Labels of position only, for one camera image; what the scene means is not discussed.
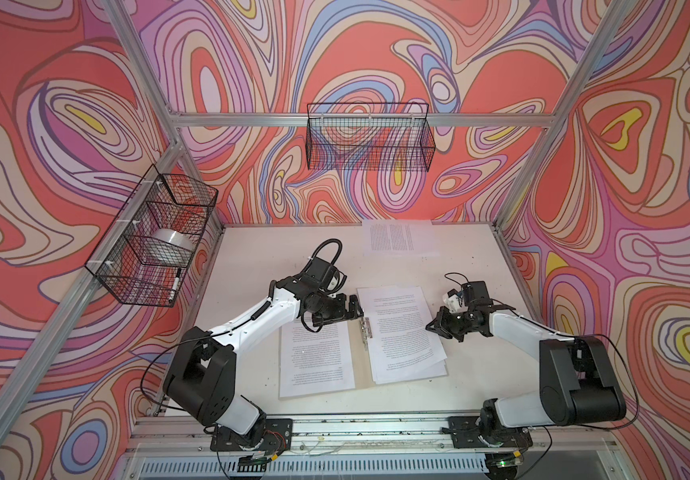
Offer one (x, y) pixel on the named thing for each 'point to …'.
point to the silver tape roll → (165, 246)
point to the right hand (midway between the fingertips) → (429, 332)
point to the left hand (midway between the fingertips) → (354, 314)
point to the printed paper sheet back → (399, 238)
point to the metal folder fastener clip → (367, 333)
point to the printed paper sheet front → (405, 334)
